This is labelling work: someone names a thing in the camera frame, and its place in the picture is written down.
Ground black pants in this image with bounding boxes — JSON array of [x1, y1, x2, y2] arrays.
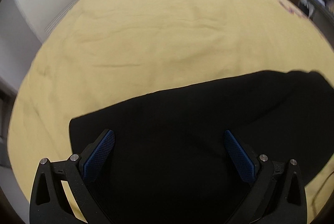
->
[[69, 71, 333, 223]]

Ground long study desk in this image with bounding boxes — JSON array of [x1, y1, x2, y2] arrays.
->
[[305, 0, 333, 32]]

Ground yellow dinosaur bed cover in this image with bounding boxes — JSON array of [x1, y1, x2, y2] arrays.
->
[[8, 0, 333, 223]]

